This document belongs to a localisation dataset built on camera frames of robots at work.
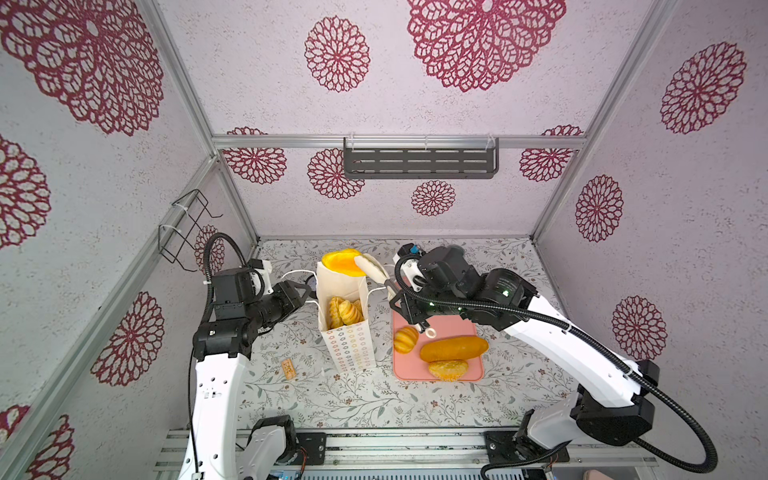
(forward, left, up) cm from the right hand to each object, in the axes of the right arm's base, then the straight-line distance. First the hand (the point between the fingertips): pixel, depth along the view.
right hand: (393, 298), depth 64 cm
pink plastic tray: (-2, -6, -33) cm, 33 cm away
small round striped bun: (+5, -3, -30) cm, 30 cm away
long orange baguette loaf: (+2, -16, -29) cm, 33 cm away
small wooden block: (-4, +30, -31) cm, 43 cm away
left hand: (+3, +21, -5) cm, 22 cm away
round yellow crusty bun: (-5, -15, -28) cm, 32 cm away
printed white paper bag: (-4, +10, -16) cm, 20 cm away
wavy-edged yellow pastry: (+6, +12, -17) cm, 22 cm away
